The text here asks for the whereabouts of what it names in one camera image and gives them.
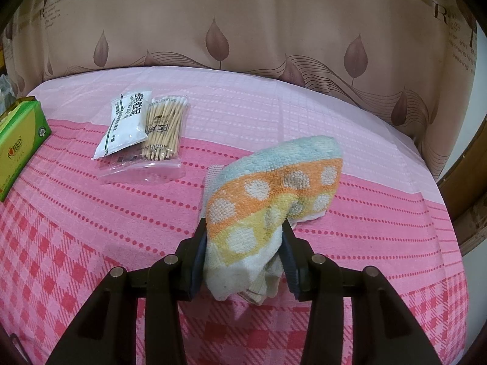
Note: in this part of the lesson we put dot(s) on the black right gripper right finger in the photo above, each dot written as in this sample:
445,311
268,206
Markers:
384,330

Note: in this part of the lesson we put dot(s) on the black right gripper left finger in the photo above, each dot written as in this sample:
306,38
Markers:
104,329

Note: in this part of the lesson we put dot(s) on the orange polka dot towel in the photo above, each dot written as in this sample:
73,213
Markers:
246,203

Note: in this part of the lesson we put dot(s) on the pink checkered table cloth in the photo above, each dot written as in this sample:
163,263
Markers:
62,230

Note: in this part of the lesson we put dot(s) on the brown wooden furniture edge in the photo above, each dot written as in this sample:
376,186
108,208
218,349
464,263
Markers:
463,189

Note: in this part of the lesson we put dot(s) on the cotton swabs bag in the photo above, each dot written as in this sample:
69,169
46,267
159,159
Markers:
156,160

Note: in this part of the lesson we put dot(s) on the white packet in clear bag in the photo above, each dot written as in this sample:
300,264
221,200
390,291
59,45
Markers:
127,126

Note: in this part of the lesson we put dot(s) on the green tissue box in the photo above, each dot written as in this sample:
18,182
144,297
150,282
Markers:
24,128

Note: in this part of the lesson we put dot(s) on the beige leaf print curtain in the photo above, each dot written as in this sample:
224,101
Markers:
409,62

